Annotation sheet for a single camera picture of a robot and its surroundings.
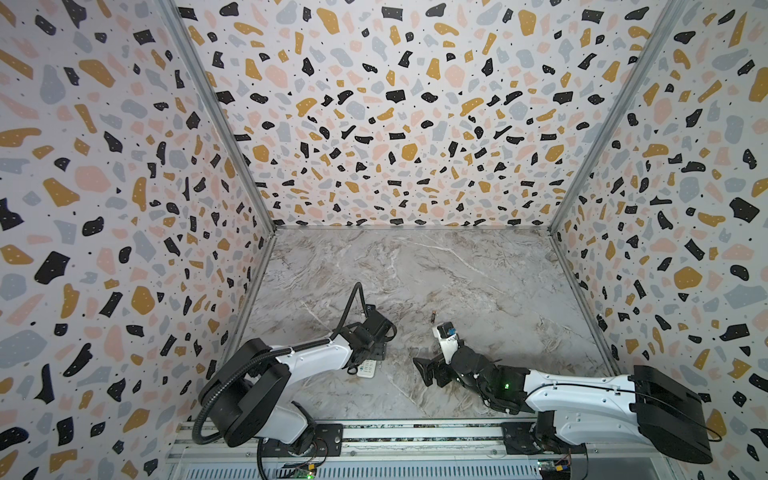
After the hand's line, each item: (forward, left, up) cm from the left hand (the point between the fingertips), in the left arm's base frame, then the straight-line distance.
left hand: (375, 341), depth 89 cm
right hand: (-7, -13, +9) cm, 17 cm away
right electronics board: (-32, -44, -3) cm, 54 cm away
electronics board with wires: (-31, +16, -2) cm, 35 cm away
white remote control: (-8, +2, 0) cm, 8 cm away
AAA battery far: (+9, -18, -3) cm, 21 cm away
